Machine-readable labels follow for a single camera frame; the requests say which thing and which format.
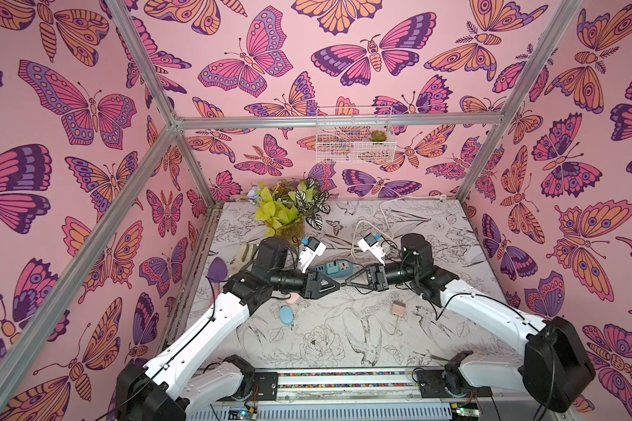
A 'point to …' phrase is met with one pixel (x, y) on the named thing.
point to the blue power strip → (335, 268)
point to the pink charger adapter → (398, 309)
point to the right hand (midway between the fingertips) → (350, 282)
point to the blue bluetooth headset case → (285, 314)
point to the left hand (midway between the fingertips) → (336, 285)
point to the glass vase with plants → (285, 207)
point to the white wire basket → (355, 144)
